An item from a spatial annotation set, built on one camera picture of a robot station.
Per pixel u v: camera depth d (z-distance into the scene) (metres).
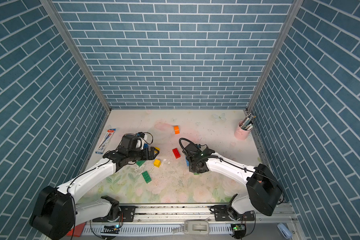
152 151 0.75
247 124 0.97
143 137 0.78
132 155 0.69
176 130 1.05
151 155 0.75
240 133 0.98
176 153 0.96
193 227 0.68
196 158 0.61
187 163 0.93
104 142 0.99
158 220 0.74
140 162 0.91
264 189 0.42
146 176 0.86
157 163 0.89
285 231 0.68
